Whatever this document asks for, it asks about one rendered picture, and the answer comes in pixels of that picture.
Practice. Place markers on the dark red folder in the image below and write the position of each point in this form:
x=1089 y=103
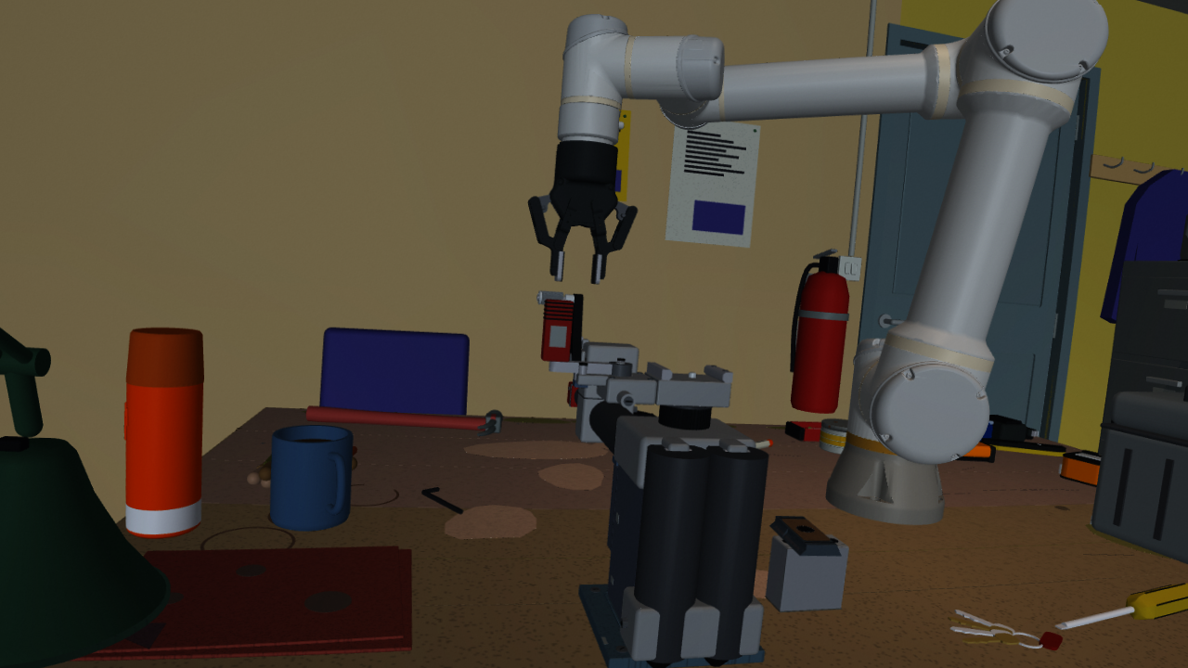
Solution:
x=278 y=598

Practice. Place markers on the blue jacket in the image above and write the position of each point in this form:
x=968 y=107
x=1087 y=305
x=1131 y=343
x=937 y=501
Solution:
x=1146 y=232

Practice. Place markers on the yellow ruler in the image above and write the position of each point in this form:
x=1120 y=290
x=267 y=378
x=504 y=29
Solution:
x=1030 y=448

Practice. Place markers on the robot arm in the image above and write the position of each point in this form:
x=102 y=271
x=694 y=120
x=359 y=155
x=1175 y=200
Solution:
x=984 y=232

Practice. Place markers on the blue case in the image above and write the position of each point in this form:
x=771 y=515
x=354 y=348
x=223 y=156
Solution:
x=394 y=371

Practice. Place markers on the orange thermos flask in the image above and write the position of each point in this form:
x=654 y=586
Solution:
x=164 y=431

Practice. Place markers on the blue black tool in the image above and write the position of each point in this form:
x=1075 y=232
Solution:
x=1010 y=429

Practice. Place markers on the brown wooden beads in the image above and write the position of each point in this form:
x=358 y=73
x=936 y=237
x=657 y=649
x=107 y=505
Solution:
x=260 y=476

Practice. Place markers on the wooden coat rack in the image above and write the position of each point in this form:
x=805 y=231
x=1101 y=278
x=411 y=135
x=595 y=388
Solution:
x=1123 y=169

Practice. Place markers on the grey conduit pipe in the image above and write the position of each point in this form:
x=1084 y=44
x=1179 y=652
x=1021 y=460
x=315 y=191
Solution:
x=861 y=167

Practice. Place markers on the grey tripod head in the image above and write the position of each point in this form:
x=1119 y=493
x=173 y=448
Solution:
x=687 y=390

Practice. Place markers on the yellow screwdriver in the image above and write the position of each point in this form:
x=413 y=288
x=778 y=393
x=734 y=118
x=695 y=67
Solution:
x=1137 y=605

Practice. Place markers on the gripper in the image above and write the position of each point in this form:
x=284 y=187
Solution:
x=585 y=181

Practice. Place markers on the blue mug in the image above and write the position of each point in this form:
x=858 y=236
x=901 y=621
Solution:
x=309 y=478

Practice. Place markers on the red laser level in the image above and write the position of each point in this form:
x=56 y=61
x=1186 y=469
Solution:
x=557 y=329

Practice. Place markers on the red flat box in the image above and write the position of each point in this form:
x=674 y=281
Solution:
x=803 y=430

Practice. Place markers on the red pipe wrench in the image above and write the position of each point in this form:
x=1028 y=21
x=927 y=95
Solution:
x=390 y=417

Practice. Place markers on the grey flip lock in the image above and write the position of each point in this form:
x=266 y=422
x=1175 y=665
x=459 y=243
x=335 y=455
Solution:
x=650 y=631
x=724 y=631

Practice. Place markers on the grey block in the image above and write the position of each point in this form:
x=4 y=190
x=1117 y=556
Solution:
x=806 y=580

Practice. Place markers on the keys with red tag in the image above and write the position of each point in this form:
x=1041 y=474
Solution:
x=1002 y=634

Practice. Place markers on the black tripod leg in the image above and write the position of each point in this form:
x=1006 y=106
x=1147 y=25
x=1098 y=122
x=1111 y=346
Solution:
x=738 y=529
x=670 y=520

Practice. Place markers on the red fire extinguisher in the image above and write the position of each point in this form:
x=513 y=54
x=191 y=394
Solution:
x=820 y=343

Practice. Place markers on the black hex key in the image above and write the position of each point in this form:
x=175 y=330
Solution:
x=444 y=501

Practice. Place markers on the dark grey tripod cradle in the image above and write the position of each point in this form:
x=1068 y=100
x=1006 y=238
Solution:
x=624 y=520

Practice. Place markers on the orange flat tool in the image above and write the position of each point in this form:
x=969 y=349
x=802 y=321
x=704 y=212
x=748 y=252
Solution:
x=980 y=453

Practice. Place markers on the black quick-release plate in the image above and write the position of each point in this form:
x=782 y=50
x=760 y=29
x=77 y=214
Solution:
x=804 y=533

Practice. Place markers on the grey-blue door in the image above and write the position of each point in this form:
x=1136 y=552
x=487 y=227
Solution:
x=914 y=232

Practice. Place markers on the white paper poster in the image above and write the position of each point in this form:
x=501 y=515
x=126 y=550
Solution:
x=713 y=186

